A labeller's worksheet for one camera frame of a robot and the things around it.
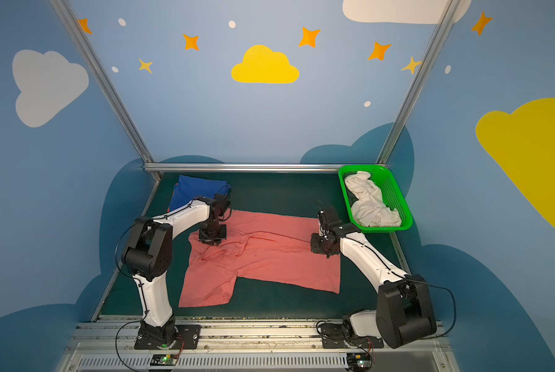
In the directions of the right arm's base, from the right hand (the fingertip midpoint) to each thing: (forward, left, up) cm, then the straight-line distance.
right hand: (319, 244), depth 87 cm
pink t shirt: (+2, +23, -8) cm, 25 cm away
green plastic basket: (+29, -37, -4) cm, 47 cm away
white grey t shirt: (+20, -24, -3) cm, 32 cm away
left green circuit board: (-39, +49, -8) cm, 63 cm away
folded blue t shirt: (+28, +62, -4) cm, 68 cm away
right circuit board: (-36, -12, -9) cm, 39 cm away
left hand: (+1, +40, -6) cm, 40 cm away
